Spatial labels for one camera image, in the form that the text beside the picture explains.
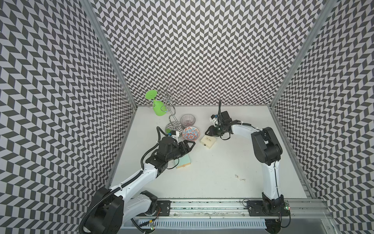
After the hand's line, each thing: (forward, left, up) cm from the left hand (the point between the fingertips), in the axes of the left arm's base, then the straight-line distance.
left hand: (193, 146), depth 80 cm
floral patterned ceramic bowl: (+18, +2, -14) cm, 22 cm away
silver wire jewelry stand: (+22, +14, -8) cm, 27 cm away
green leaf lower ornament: (+24, +21, +6) cm, 32 cm away
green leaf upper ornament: (+25, +25, +16) cm, 39 cm away
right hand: (+16, -10, -12) cm, 22 cm away
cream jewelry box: (+11, -10, -12) cm, 19 cm away
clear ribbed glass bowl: (+29, +4, -12) cm, 32 cm away
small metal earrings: (-12, -26, -15) cm, 32 cm away
